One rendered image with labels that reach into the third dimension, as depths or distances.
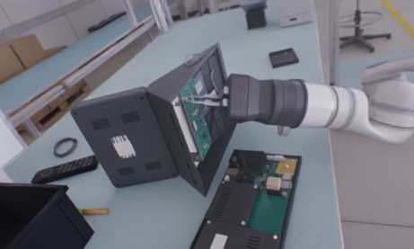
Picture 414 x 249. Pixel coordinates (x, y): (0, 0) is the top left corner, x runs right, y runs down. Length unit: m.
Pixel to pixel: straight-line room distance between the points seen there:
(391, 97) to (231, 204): 0.30
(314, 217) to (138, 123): 0.33
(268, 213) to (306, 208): 0.06
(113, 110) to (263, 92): 0.26
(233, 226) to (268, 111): 0.18
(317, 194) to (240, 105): 0.20
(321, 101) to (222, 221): 0.24
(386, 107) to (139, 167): 0.45
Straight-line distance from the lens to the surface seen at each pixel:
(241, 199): 0.48
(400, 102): 0.54
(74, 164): 0.77
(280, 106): 0.44
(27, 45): 4.21
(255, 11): 1.40
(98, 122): 0.55
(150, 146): 0.55
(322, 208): 0.49
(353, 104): 0.50
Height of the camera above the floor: 1.38
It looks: 31 degrees down
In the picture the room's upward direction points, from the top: 18 degrees counter-clockwise
